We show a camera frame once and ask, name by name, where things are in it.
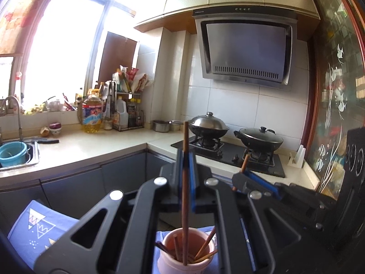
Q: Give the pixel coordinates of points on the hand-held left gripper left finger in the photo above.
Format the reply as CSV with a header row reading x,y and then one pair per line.
x,y
179,182

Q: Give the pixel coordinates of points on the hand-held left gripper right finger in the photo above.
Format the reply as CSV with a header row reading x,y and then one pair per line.
x,y
191,182

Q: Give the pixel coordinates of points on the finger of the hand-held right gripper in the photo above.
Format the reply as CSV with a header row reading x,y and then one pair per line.
x,y
242,182
265,180

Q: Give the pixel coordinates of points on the light wooden chopstick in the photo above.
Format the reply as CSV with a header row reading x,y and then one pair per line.
x,y
245,162

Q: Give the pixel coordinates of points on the dark wooden chopstick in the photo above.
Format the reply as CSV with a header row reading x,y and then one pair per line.
x,y
186,137

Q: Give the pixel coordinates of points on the bunch of wooden chopsticks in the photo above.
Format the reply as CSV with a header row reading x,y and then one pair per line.
x,y
176,248

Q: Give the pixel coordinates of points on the pink utensil holder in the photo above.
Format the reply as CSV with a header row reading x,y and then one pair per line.
x,y
168,262

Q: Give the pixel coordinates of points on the black gas stove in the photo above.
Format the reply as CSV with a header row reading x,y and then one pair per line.
x,y
228,154

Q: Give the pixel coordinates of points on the white plastic stand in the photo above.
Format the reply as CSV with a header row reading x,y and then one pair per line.
x,y
298,157

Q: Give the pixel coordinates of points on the black wok with lid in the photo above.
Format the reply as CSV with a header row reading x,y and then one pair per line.
x,y
259,139

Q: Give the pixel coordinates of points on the small steel bowl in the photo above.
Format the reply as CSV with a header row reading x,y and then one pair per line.
x,y
161,126

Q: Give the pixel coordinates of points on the steel wok with lid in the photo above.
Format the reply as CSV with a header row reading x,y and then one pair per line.
x,y
208,122

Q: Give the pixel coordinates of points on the white kitchen countertop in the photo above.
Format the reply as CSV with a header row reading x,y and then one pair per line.
x,y
108,145

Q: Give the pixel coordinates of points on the white plastic jug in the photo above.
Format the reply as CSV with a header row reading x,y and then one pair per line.
x,y
121,114

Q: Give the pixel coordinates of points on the yellow cooking oil bottle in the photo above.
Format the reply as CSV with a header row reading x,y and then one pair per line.
x,y
92,114

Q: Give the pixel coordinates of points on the glass door with fish print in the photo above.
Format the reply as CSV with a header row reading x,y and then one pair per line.
x,y
333,91

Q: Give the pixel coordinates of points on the pile of seasoning packets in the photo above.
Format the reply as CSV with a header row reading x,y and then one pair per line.
x,y
128,77

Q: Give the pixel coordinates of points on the small patterned bowl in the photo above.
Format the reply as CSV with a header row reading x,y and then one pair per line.
x,y
55,130

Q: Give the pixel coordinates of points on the black kitchen knife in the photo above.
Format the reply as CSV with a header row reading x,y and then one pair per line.
x,y
48,141

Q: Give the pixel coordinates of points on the brown window panel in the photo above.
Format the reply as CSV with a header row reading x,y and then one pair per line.
x,y
118,57

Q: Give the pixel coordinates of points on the pile of small kitchen items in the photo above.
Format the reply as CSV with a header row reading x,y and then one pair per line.
x,y
54,105

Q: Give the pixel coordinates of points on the steel sink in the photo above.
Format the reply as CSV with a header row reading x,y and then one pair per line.
x,y
34,154

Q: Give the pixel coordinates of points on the blue printed tablecloth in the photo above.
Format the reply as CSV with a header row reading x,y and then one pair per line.
x,y
37,225

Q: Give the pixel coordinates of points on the blue plastic basin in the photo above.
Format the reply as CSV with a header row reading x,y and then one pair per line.
x,y
14,154

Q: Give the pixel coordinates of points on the steel faucet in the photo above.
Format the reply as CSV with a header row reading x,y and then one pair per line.
x,y
19,120

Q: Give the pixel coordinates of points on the kitchen window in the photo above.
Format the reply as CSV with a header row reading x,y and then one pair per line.
x,y
65,48

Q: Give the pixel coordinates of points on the white bottle red cap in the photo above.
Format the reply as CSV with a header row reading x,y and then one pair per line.
x,y
18,91

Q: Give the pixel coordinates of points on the printed window blind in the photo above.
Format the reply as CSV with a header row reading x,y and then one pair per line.
x,y
17,20

